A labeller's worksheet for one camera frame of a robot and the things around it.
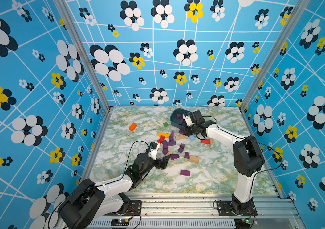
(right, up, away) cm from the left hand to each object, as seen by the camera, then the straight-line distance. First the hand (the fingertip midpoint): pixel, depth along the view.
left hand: (166, 151), depth 82 cm
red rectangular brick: (+28, +3, +15) cm, 32 cm away
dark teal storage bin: (+8, +19, +27) cm, 34 cm away
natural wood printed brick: (+10, +6, +20) cm, 23 cm away
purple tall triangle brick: (+4, +6, +19) cm, 21 cm away
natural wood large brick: (+18, -7, +7) cm, 20 cm away
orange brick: (-26, +13, +25) cm, 38 cm away
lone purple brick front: (+11, -13, +2) cm, 17 cm away
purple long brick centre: (+6, -6, +11) cm, 14 cm away
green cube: (0, +15, +27) cm, 31 cm away
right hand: (+14, +12, +14) cm, 23 cm away
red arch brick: (-3, +5, +17) cm, 18 cm away
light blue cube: (+18, +6, +15) cm, 24 cm away
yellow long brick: (+1, +7, +20) cm, 21 cm away
